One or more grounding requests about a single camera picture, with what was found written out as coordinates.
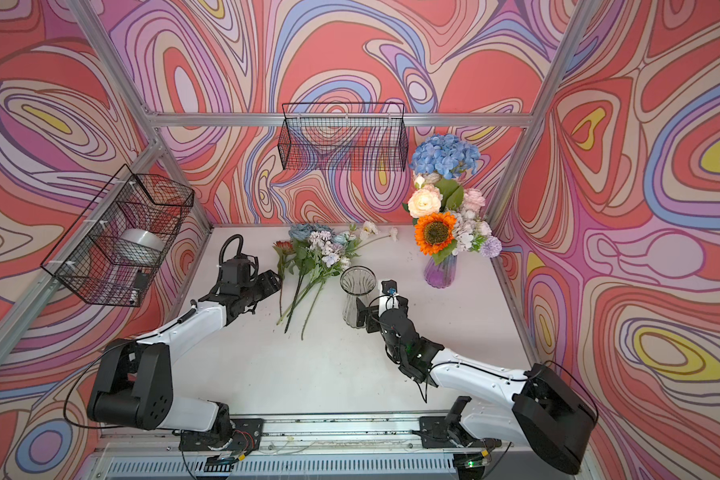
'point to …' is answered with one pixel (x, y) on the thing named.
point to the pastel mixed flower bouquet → (472, 233)
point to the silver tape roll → (140, 246)
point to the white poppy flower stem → (368, 228)
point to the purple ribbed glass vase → (441, 274)
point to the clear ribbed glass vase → (355, 281)
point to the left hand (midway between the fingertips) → (278, 278)
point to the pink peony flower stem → (473, 200)
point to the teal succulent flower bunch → (303, 231)
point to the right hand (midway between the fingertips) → (375, 302)
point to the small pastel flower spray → (320, 258)
